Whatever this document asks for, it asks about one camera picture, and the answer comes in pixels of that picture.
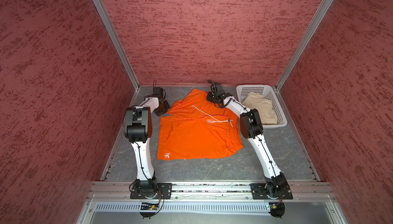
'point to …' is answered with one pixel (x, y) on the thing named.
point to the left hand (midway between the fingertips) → (166, 112)
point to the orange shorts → (195, 127)
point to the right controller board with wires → (277, 209)
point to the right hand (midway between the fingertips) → (207, 98)
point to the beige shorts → (263, 106)
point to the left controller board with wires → (147, 206)
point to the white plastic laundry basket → (270, 93)
